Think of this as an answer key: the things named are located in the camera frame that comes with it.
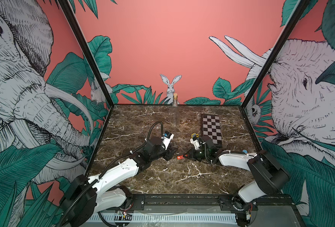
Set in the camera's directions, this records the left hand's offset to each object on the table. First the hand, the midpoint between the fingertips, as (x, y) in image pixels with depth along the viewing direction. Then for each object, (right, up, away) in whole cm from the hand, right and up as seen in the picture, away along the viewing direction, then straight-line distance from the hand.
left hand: (175, 145), depth 79 cm
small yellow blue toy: (+14, +3, +22) cm, 26 cm away
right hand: (+4, -7, +6) cm, 10 cm away
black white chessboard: (+27, +9, +25) cm, 38 cm away
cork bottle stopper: (0, +29, +2) cm, 29 cm away
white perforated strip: (-6, -35, -9) cm, 37 cm away
